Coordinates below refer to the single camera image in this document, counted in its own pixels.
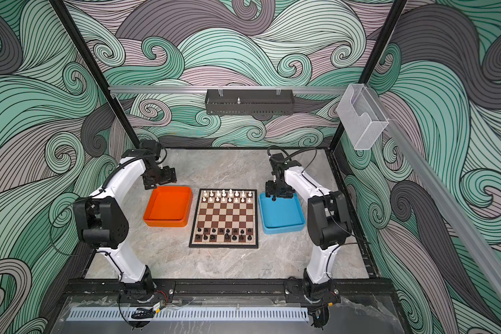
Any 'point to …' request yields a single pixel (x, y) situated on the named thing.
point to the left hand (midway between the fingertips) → (168, 180)
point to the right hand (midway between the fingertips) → (276, 194)
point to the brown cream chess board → (225, 218)
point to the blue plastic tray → (284, 216)
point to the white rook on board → (204, 193)
